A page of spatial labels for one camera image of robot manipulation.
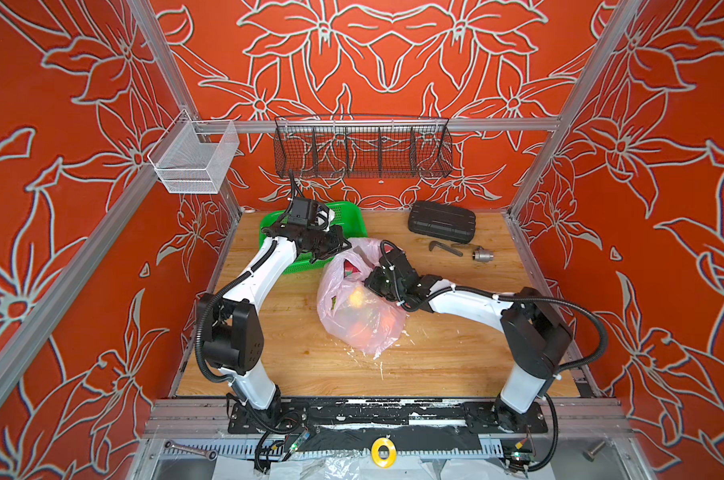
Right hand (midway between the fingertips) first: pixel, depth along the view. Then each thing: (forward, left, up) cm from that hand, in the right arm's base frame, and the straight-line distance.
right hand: (356, 279), depth 86 cm
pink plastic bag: (-11, -1, -2) cm, 11 cm away
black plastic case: (+28, -32, -6) cm, 43 cm away
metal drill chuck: (+14, -44, -8) cm, 47 cm away
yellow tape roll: (-43, -7, -10) cm, 45 cm away
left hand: (+7, +1, +10) cm, 12 cm away
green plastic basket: (+33, +3, -8) cm, 34 cm away
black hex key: (+20, -32, -11) cm, 39 cm away
